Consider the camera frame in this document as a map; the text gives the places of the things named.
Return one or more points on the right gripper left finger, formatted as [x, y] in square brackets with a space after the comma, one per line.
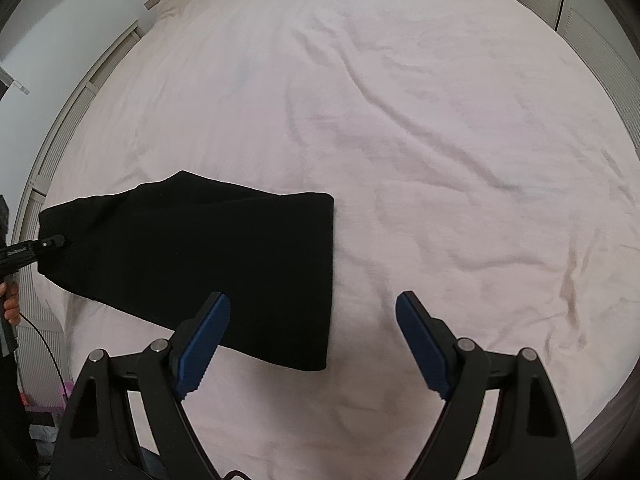
[97, 439]

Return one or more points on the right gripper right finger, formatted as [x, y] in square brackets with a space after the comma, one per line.
[528, 437]

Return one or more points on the black pants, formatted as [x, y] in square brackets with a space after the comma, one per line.
[159, 250]

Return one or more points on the person's left hand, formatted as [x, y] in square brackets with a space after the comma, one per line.
[10, 303]

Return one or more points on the white low radiator cover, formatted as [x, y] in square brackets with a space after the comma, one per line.
[41, 355]

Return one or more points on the white louvered wardrobe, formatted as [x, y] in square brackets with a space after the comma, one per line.
[591, 28]

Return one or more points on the beige wall switch plate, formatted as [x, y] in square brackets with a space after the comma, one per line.
[149, 4]

